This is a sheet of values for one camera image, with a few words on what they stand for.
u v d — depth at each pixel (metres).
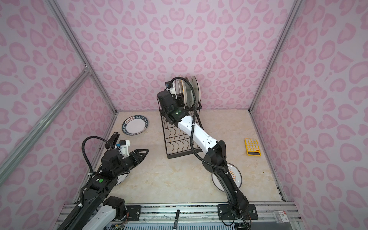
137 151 0.69
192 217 0.72
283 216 0.70
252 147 0.96
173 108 0.64
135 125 1.11
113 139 1.00
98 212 0.58
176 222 0.70
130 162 0.66
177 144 0.98
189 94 0.82
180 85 0.82
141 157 0.68
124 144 0.70
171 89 0.70
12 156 0.53
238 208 0.61
